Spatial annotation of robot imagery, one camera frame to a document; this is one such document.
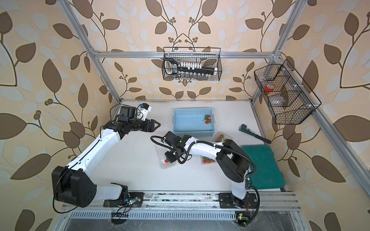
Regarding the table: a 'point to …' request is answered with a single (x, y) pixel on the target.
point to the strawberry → (166, 160)
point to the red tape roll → (269, 87)
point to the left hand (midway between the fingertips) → (153, 121)
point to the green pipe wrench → (243, 128)
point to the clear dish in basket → (279, 102)
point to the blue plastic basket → (193, 121)
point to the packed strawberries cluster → (220, 138)
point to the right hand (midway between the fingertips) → (170, 157)
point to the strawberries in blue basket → (207, 120)
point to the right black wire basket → (289, 102)
